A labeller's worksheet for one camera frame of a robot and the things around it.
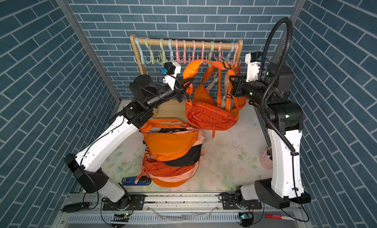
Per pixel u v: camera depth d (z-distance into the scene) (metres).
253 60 0.44
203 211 0.72
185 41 0.68
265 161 0.85
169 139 0.78
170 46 0.69
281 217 0.69
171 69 0.46
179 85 0.51
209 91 1.01
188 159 0.74
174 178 0.74
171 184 0.78
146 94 0.46
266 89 0.36
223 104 0.91
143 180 0.76
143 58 0.74
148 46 0.71
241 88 0.47
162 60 0.77
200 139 0.87
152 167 0.71
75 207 0.69
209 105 0.78
